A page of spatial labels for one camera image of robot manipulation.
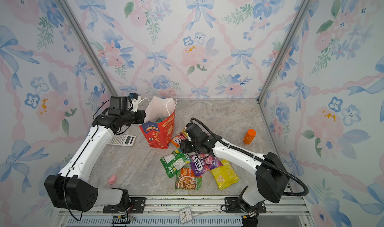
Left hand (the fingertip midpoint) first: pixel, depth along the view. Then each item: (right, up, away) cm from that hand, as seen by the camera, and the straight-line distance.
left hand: (145, 112), depth 79 cm
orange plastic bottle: (+59, -14, +11) cm, 62 cm away
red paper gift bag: (+7, -8, -1) cm, 10 cm away
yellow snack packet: (+43, -34, +3) cm, 55 cm away
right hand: (+19, -18, +2) cm, 26 cm away
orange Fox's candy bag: (+14, -17, +16) cm, 27 cm away
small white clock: (+22, -48, -9) cm, 53 cm away
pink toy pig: (-19, -36, +1) cm, 41 cm away
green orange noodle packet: (+21, -36, +3) cm, 42 cm away
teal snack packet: (+3, -5, +20) cm, 21 cm away
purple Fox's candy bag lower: (+30, -29, +6) cm, 42 cm away
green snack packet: (+14, -28, +6) cm, 32 cm away
